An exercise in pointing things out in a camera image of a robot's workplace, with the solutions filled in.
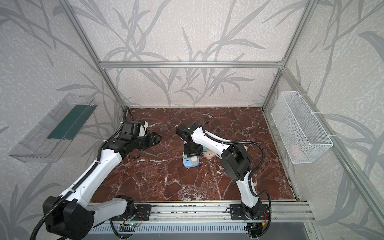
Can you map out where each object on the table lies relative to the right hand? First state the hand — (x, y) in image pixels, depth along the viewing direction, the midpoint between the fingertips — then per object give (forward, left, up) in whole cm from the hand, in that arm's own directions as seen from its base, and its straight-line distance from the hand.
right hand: (191, 152), depth 88 cm
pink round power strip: (+2, -10, -5) cm, 12 cm away
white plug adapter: (-6, -2, +2) cm, 6 cm away
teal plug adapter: (-7, -7, +17) cm, 20 cm away
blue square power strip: (-4, +3, -5) cm, 7 cm away
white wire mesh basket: (-7, -49, +27) cm, 56 cm away
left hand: (+4, +16, +14) cm, 21 cm away
